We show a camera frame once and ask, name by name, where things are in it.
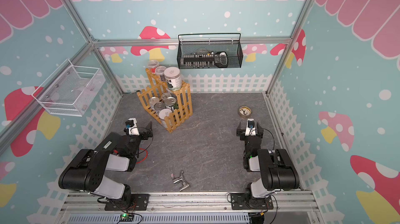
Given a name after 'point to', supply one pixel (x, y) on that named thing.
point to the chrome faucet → (181, 179)
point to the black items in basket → (220, 59)
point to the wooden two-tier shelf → (183, 109)
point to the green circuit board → (126, 217)
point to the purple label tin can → (170, 102)
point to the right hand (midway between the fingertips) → (249, 122)
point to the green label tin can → (152, 101)
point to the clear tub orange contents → (159, 70)
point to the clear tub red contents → (152, 64)
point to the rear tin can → (165, 95)
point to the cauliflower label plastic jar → (163, 113)
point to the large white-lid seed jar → (173, 78)
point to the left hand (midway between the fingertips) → (145, 123)
